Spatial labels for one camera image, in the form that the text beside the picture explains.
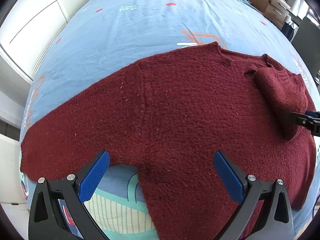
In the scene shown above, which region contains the dark grey office chair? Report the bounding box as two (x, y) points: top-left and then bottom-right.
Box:
(291, 17), (320, 87)

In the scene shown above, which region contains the wooden drawer cabinet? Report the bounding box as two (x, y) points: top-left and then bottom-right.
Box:
(250, 0), (291, 30)

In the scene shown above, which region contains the dark red knitted sweater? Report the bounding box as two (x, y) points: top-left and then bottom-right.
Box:
(21, 42), (316, 239)

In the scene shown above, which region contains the blue cartoon print bedsheet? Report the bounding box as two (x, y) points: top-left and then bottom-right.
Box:
(20, 0), (319, 239)

